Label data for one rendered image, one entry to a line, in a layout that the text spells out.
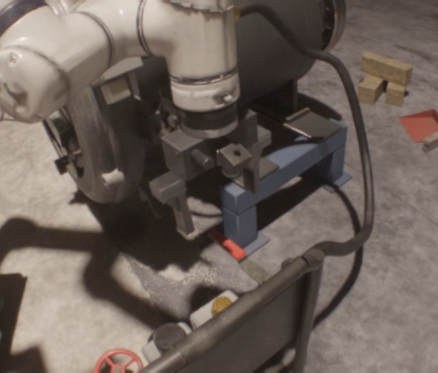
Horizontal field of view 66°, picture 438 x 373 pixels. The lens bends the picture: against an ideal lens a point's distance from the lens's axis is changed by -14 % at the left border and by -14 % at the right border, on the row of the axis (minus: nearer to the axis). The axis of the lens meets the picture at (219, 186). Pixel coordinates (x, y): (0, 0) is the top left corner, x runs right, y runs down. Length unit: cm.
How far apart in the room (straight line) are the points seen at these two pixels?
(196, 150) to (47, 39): 23
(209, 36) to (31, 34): 19
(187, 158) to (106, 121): 35
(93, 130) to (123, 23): 40
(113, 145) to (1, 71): 50
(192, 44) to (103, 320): 95
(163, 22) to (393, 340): 99
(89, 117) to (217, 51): 43
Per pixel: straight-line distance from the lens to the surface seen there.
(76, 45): 40
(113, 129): 82
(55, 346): 124
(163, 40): 45
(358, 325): 115
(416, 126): 207
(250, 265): 65
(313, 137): 134
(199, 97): 46
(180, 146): 49
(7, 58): 37
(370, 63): 232
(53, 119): 109
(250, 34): 111
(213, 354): 56
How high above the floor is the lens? 97
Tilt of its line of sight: 39 degrees down
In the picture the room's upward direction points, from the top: 7 degrees counter-clockwise
